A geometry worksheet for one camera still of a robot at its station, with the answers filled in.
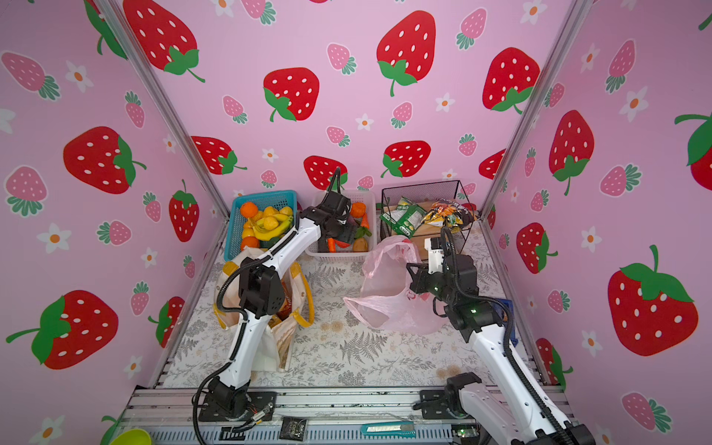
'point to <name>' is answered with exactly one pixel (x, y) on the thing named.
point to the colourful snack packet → (450, 214)
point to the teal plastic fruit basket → (262, 199)
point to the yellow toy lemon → (270, 223)
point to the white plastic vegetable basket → (366, 228)
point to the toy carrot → (331, 245)
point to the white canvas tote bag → (273, 349)
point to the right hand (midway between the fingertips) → (407, 264)
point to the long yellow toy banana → (273, 234)
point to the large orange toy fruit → (252, 242)
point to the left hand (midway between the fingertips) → (346, 231)
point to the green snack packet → (406, 218)
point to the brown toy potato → (360, 245)
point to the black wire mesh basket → (425, 209)
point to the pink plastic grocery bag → (387, 299)
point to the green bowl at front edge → (133, 437)
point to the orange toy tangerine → (248, 209)
